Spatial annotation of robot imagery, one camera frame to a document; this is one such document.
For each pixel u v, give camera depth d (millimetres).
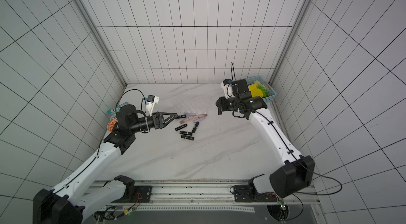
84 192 436
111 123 942
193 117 999
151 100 653
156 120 620
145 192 728
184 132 925
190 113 1029
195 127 949
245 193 727
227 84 680
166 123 631
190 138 905
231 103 637
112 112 1010
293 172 386
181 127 949
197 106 1033
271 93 1047
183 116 1017
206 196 727
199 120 993
